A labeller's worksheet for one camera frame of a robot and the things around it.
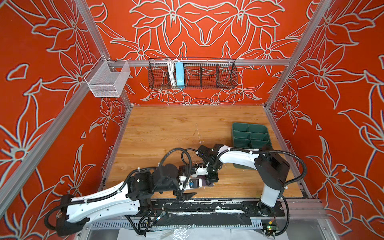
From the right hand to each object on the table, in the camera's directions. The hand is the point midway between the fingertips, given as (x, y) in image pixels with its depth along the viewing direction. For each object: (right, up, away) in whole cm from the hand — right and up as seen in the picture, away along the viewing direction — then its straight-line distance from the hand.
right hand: (205, 181), depth 81 cm
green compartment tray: (+30, +24, +13) cm, 41 cm away
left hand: (-6, +9, -17) cm, 20 cm away
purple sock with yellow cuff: (-1, +1, -4) cm, 4 cm away
